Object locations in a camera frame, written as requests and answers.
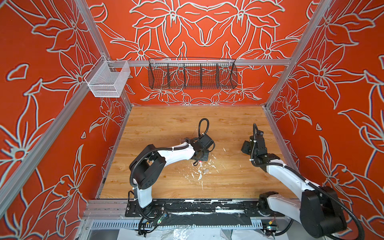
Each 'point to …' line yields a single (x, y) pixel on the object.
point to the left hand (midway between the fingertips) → (204, 154)
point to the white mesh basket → (107, 78)
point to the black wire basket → (192, 73)
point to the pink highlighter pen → (200, 162)
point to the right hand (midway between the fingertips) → (245, 143)
